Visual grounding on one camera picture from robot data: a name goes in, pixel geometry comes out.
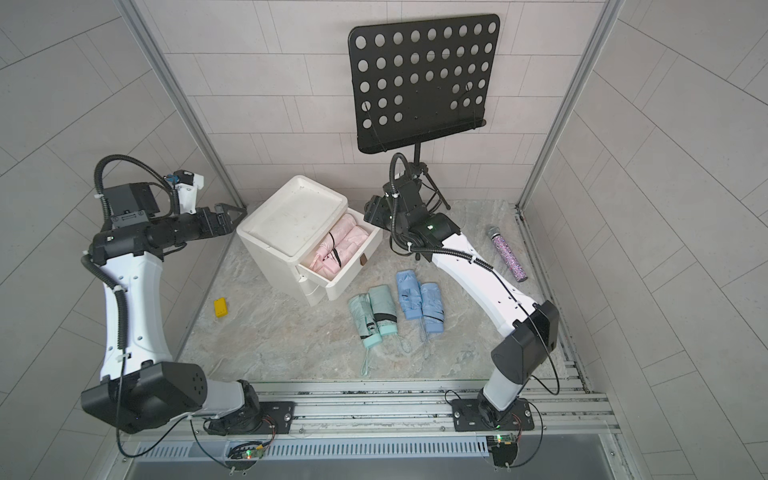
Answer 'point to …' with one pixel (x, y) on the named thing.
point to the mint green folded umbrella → (362, 311)
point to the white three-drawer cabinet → (305, 239)
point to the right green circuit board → (507, 439)
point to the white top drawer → (366, 256)
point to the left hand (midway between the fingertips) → (239, 208)
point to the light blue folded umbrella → (410, 296)
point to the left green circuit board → (253, 453)
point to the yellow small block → (221, 307)
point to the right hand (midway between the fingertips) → (370, 209)
